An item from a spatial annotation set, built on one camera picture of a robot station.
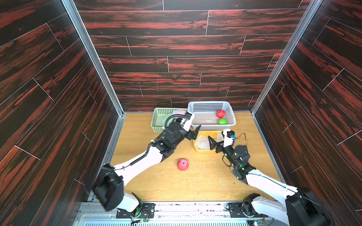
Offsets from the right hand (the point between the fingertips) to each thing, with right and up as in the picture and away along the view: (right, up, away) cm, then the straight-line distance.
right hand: (219, 133), depth 80 cm
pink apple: (-21, -19, +4) cm, 28 cm away
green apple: (+10, +8, +25) cm, 28 cm away
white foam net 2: (-3, -1, -12) cm, 12 cm away
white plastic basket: (+5, +14, +39) cm, 42 cm away
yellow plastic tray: (+2, -2, +24) cm, 24 cm away
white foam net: (-7, -7, +14) cm, 17 cm away
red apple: (+10, +14, +31) cm, 35 cm away
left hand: (-15, +6, -5) cm, 17 cm away
